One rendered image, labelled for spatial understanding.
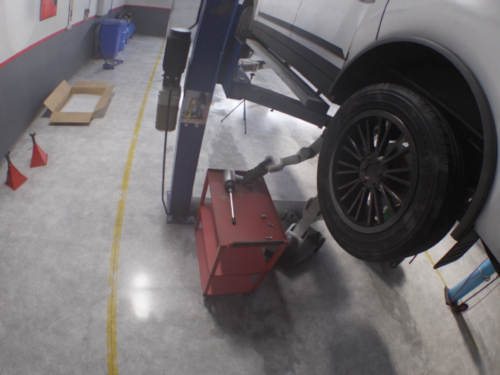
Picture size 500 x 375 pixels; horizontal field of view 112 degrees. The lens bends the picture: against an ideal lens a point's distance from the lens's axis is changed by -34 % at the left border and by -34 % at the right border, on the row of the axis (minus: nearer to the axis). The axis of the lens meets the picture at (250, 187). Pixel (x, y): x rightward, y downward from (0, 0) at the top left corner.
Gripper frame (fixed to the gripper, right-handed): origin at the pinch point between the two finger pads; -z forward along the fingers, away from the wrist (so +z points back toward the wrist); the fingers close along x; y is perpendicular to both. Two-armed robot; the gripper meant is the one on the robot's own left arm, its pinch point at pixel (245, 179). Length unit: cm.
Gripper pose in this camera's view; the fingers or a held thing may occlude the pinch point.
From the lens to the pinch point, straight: 193.5
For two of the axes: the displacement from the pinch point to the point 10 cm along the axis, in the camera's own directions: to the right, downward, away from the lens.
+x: 1.3, 7.6, -6.4
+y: 5.9, 4.6, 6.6
